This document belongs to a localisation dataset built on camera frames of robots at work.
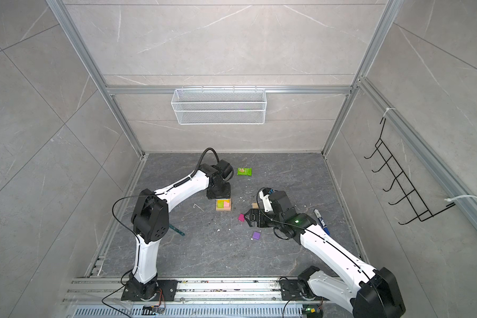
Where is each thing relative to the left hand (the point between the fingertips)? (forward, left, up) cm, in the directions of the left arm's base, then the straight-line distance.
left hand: (225, 192), depth 93 cm
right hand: (-15, -12, +5) cm, 19 cm away
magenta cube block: (-10, -7, -8) cm, 14 cm away
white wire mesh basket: (+39, +3, +21) cm, 45 cm away
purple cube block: (-19, -14, -8) cm, 24 cm away
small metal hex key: (-3, +14, -9) cm, 17 cm away
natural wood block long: (-5, +2, -8) cm, 9 cm away
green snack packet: (+18, -10, -7) cm, 22 cm away
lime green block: (-3, +3, -6) cm, 7 cm away
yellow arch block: (-2, +1, -5) cm, 5 cm away
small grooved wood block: (-3, -14, -8) cm, 16 cm away
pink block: (-3, 0, -6) cm, 7 cm away
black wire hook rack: (-12, -62, +26) cm, 69 cm away
